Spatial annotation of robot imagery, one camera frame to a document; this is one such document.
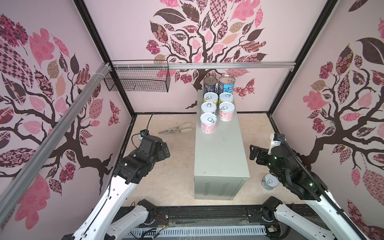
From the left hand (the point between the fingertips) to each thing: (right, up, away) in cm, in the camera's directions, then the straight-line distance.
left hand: (157, 152), depth 70 cm
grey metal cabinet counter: (+28, -3, -15) cm, 32 cm away
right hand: (+48, +3, -2) cm, 48 cm away
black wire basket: (-19, +45, +25) cm, 55 cm away
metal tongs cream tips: (+8, +11, +40) cm, 43 cm away
